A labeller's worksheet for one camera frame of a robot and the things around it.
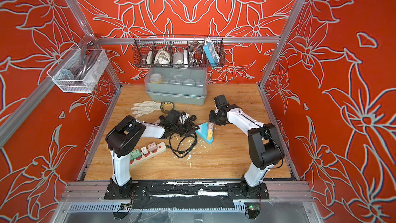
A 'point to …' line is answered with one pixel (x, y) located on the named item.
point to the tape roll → (164, 111)
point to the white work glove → (145, 108)
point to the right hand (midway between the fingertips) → (207, 119)
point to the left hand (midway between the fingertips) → (198, 129)
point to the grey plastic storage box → (180, 85)
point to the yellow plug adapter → (210, 134)
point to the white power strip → (161, 147)
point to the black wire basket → (178, 51)
